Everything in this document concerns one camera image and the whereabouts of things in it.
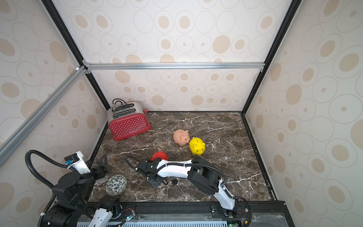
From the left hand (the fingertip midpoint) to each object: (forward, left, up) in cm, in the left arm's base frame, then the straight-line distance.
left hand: (104, 156), depth 63 cm
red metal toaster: (+32, +2, -12) cm, 34 cm away
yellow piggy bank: (+17, -44, -20) cm, 51 cm away
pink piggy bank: (+24, -33, -20) cm, 46 cm away
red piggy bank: (+12, -21, -21) cm, 32 cm away
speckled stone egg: (-4, +3, -28) cm, 28 cm away
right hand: (+1, -22, -30) cm, 37 cm away
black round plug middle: (-2, -30, -28) cm, 41 cm away
